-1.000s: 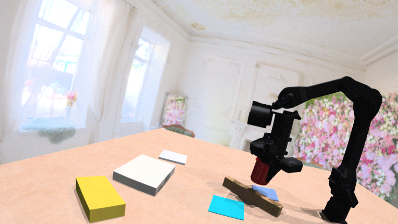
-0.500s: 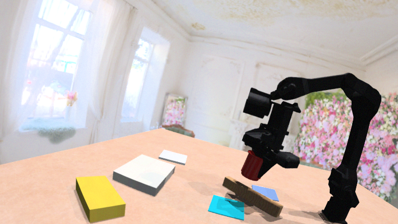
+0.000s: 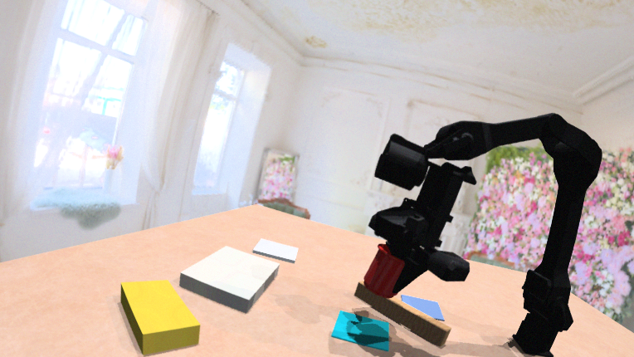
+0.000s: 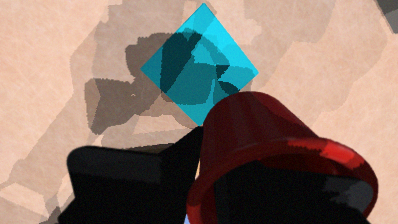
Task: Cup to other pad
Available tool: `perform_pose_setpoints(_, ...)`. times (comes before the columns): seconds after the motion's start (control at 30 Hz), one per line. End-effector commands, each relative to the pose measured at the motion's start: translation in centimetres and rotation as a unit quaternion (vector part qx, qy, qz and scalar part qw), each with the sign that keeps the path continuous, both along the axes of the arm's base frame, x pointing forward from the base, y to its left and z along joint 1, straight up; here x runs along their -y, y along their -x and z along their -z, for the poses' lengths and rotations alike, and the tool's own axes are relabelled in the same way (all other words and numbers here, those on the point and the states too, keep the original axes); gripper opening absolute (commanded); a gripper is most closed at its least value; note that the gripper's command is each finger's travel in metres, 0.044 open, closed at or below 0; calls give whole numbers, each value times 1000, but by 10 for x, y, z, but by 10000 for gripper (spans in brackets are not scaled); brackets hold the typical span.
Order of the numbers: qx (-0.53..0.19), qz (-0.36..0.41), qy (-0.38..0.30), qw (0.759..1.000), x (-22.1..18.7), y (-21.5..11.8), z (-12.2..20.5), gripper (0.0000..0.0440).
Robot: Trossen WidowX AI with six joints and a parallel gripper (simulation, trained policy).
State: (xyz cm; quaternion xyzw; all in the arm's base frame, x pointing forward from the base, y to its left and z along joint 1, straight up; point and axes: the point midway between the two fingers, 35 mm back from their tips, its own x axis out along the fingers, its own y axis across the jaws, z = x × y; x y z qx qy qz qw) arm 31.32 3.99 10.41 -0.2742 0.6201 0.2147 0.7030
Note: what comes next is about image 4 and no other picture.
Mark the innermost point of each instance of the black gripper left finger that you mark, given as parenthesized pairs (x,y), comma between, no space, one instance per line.
(165,177)

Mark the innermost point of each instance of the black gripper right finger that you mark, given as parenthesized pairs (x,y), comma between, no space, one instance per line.
(244,194)

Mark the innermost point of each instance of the brown wooden plank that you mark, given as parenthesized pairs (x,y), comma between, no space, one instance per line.
(161,149)

